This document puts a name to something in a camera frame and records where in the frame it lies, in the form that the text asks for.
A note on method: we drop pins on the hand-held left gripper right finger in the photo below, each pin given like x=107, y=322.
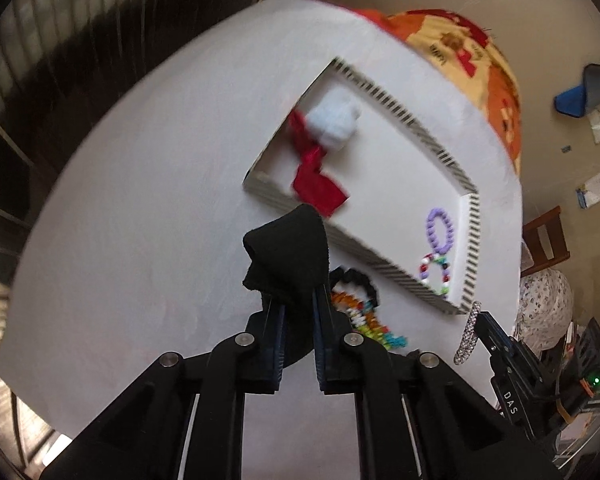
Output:
x=321, y=340

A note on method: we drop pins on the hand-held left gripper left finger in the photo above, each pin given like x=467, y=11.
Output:
x=275, y=340

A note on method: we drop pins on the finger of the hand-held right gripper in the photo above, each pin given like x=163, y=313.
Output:
x=492, y=332

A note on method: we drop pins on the black fabric headband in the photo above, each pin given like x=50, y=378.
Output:
x=290, y=250

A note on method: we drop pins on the red fabric ribbon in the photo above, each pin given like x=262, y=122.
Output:
x=315, y=182

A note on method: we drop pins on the striped-rim white tray box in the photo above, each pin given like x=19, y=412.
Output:
x=395, y=175

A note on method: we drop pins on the white fluffy scrunchie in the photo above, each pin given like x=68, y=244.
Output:
x=332, y=117

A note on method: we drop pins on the floral cloth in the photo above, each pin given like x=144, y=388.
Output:
x=545, y=300

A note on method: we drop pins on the black scrunchie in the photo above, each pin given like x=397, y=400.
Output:
x=362, y=277

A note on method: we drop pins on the wooden chair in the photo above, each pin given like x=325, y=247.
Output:
x=545, y=240

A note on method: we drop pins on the blue bag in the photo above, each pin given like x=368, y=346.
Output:
x=575, y=100

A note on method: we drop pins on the printed orange blanket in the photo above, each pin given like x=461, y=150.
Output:
x=480, y=60

